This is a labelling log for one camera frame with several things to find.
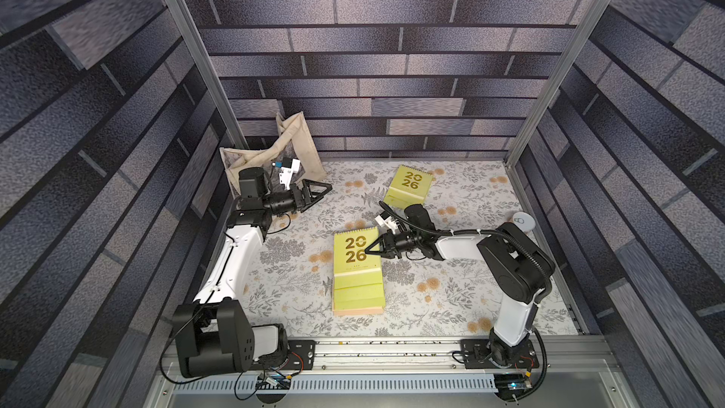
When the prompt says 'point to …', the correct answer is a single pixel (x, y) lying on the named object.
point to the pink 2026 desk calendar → (357, 312)
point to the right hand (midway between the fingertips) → (364, 252)
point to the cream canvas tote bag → (294, 141)
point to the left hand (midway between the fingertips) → (326, 192)
